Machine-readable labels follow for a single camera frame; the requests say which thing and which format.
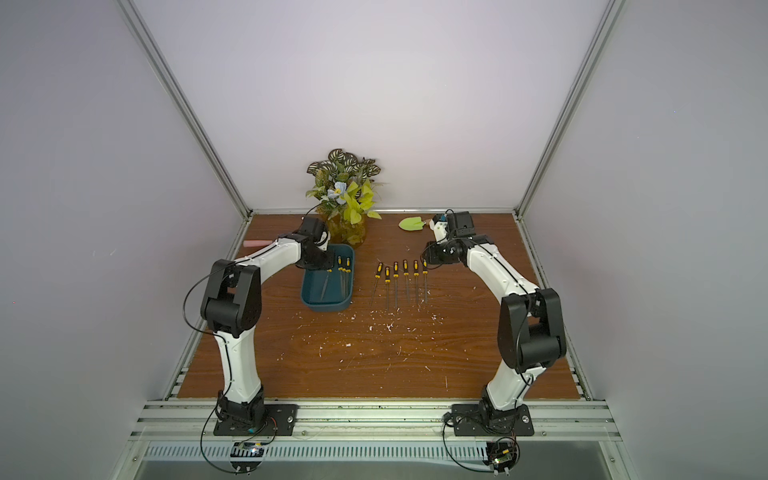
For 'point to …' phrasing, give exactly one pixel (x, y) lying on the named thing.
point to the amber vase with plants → (344, 193)
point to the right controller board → (501, 455)
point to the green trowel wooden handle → (413, 223)
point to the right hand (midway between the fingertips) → (430, 246)
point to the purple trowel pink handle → (257, 243)
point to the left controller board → (246, 449)
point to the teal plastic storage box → (330, 289)
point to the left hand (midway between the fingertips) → (337, 260)
